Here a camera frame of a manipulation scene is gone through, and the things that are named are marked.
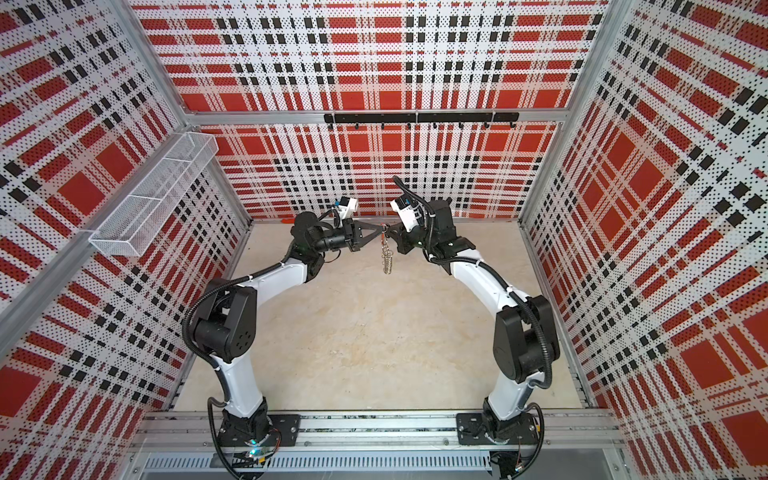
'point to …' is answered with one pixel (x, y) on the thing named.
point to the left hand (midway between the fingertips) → (383, 233)
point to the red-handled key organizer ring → (386, 253)
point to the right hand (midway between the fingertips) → (390, 229)
